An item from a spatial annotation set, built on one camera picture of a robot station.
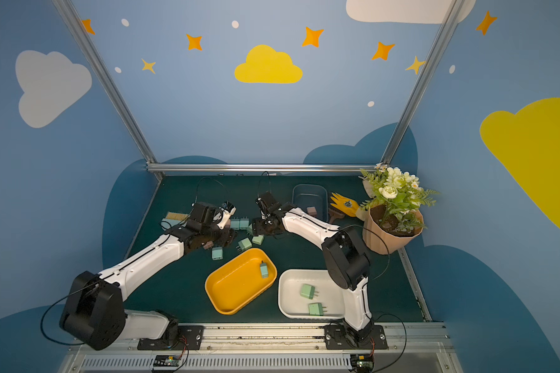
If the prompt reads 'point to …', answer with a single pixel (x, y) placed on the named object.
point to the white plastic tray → (293, 306)
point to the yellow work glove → (346, 206)
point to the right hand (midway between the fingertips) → (262, 227)
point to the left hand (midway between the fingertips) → (229, 225)
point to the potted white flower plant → (393, 211)
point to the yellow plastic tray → (239, 281)
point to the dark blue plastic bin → (305, 196)
